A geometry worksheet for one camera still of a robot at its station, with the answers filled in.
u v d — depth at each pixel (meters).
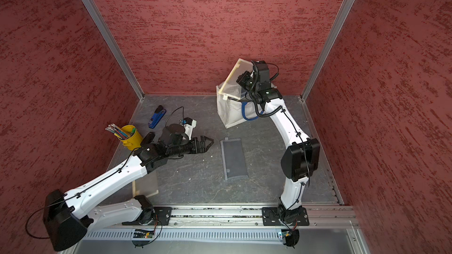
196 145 0.65
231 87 0.83
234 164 0.88
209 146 0.70
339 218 0.76
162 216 0.74
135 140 0.89
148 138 0.97
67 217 0.38
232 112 0.93
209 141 0.71
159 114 1.10
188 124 0.68
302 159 0.48
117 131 0.85
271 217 0.74
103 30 0.87
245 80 0.73
